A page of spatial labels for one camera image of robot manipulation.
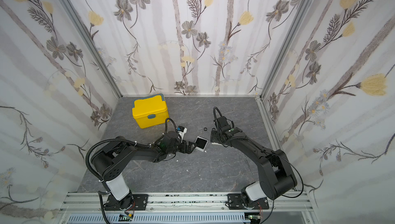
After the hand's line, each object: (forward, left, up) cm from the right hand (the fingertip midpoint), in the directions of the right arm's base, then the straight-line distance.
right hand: (217, 135), depth 89 cm
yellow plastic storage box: (+14, +42, +4) cm, 44 cm away
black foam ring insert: (-2, +10, -6) cm, 12 cm away
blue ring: (+9, +7, -9) cm, 14 cm away
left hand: (-3, +14, -6) cm, 16 cm away
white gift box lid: (-7, +2, +4) cm, 8 cm away
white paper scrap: (-18, +17, -8) cm, 26 cm away
